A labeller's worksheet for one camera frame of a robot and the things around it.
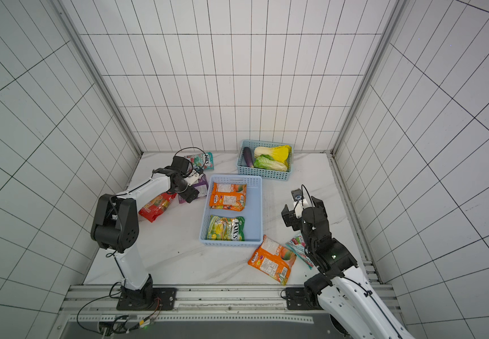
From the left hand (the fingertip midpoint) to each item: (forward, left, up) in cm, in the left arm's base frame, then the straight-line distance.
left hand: (184, 192), depth 96 cm
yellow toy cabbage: (+21, -47, +4) cm, 51 cm away
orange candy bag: (-1, -22, -2) cm, 22 cm away
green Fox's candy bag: (-17, -21, -3) cm, 27 cm away
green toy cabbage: (+18, -40, +2) cm, 43 cm away
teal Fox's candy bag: (+22, -6, -3) cm, 23 cm away
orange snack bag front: (-29, -39, -3) cm, 49 cm away
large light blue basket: (-7, -32, -5) cm, 33 cm away
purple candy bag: (+6, -7, -3) cm, 10 cm away
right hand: (-14, -46, +17) cm, 51 cm away
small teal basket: (+13, -28, +1) cm, 31 cm away
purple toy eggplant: (+25, -30, -2) cm, 39 cm away
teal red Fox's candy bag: (-23, -50, -3) cm, 55 cm away
